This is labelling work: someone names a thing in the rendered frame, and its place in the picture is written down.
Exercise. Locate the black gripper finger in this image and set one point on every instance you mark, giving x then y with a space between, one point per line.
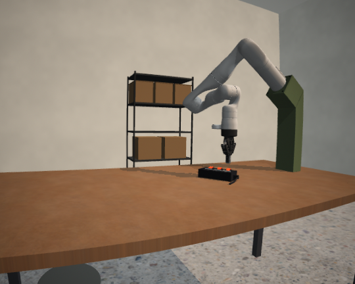
233 147
226 151

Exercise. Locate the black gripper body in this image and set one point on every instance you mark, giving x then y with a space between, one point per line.
227 135

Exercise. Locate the black power strip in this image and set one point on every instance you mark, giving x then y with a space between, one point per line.
218 174

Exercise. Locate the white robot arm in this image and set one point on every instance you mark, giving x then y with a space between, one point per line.
246 49

